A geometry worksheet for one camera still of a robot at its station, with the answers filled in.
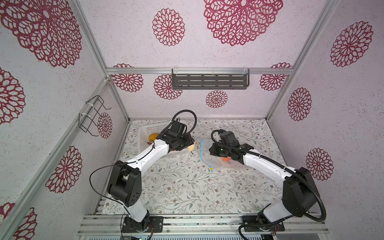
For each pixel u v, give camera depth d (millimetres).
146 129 1030
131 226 725
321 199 760
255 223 730
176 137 670
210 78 953
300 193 433
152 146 557
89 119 751
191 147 852
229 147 647
